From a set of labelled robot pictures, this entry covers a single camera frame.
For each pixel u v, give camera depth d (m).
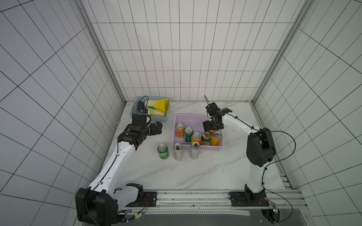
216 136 0.85
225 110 0.69
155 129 0.71
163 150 0.81
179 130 0.90
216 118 0.69
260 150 0.50
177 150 0.77
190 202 0.73
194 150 0.78
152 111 1.03
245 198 0.67
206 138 0.85
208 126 0.85
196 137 0.85
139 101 1.18
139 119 0.58
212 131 0.88
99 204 0.37
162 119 1.02
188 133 0.88
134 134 0.56
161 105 1.06
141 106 1.13
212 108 0.76
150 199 0.73
